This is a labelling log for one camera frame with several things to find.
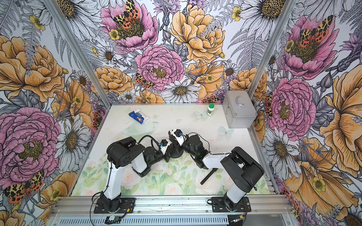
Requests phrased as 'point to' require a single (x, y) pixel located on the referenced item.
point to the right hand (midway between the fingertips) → (172, 139)
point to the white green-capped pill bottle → (210, 109)
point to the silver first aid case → (239, 110)
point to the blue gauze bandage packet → (139, 116)
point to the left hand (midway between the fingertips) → (176, 149)
